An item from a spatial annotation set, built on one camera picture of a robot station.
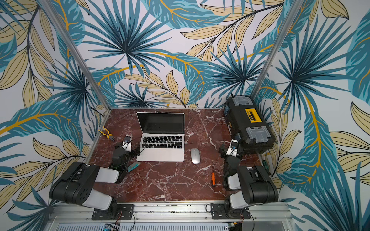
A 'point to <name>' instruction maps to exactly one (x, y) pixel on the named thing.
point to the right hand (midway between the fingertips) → (224, 142)
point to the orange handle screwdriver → (213, 181)
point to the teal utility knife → (133, 166)
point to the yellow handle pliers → (109, 135)
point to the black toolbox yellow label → (245, 122)
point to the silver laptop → (163, 138)
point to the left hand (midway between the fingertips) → (130, 142)
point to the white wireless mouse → (195, 156)
